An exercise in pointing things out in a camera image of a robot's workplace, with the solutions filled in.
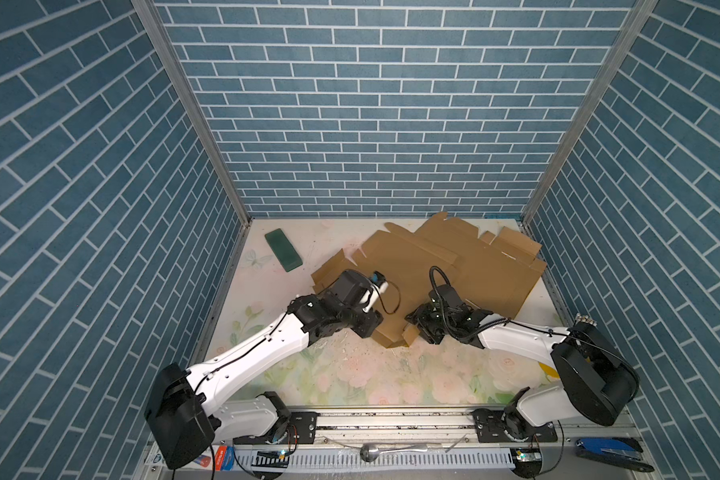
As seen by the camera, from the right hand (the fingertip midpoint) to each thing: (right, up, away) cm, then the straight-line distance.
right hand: (403, 318), depth 87 cm
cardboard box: (0, +15, +18) cm, 23 cm away
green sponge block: (-43, +20, +22) cm, 52 cm away
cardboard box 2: (+36, +11, +21) cm, 43 cm away
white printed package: (-44, -29, -18) cm, 56 cm away
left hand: (-8, +4, -10) cm, 14 cm away
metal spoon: (-10, -27, -19) cm, 34 cm away
